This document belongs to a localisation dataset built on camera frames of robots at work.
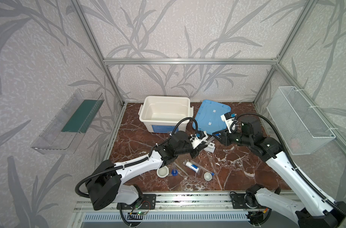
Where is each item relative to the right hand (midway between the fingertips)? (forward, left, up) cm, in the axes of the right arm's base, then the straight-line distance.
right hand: (214, 129), depth 71 cm
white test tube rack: (+2, -2, -25) cm, 25 cm away
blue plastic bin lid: (+30, -4, -28) cm, 41 cm away
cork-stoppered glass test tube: (-4, +2, -3) cm, 5 cm away
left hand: (-4, +3, -6) cm, 8 cm away
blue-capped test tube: (-10, +5, -26) cm, 29 cm away
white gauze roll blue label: (-11, +11, -24) cm, 29 cm away
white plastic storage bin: (+32, +33, -27) cm, 53 cm away
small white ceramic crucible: (-15, +1, -27) cm, 31 cm away
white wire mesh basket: (-5, -38, +6) cm, 39 cm away
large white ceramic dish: (-13, +28, -26) cm, 40 cm away
